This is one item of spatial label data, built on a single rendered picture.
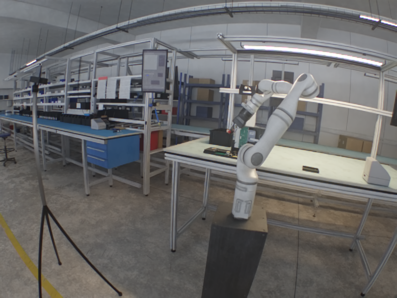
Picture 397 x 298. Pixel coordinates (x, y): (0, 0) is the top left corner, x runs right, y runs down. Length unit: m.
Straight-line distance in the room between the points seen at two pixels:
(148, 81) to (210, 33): 4.20
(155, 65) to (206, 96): 3.23
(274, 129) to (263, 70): 4.87
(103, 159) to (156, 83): 1.07
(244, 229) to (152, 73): 1.99
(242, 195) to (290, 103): 0.44
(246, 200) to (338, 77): 5.13
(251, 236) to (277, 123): 0.48
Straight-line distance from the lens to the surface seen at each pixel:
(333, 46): 1.78
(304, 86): 0.94
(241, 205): 0.91
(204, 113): 5.52
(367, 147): 4.89
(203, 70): 6.15
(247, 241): 0.92
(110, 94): 3.23
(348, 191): 1.37
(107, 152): 2.43
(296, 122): 5.06
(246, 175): 0.88
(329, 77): 5.71
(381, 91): 2.31
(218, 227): 0.89
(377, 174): 1.42
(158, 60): 2.43
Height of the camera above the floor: 1.32
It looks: 12 degrees down
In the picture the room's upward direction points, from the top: 4 degrees clockwise
